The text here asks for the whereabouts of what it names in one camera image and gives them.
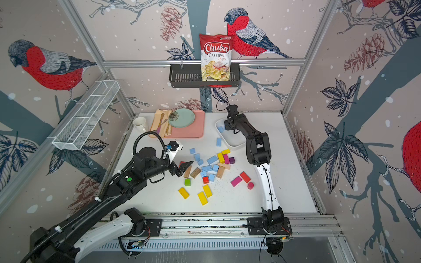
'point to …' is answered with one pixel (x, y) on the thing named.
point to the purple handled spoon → (160, 124)
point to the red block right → (245, 177)
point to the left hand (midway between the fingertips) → (188, 151)
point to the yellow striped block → (221, 158)
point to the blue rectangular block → (218, 142)
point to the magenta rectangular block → (235, 181)
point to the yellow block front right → (208, 190)
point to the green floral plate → (182, 118)
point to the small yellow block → (227, 151)
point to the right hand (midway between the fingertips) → (228, 124)
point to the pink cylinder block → (250, 185)
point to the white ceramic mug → (138, 123)
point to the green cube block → (187, 182)
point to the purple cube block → (232, 160)
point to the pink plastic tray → (197, 130)
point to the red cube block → (205, 179)
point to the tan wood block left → (187, 172)
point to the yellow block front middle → (203, 198)
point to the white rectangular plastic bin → (237, 139)
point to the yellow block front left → (184, 193)
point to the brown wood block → (195, 172)
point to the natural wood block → (220, 171)
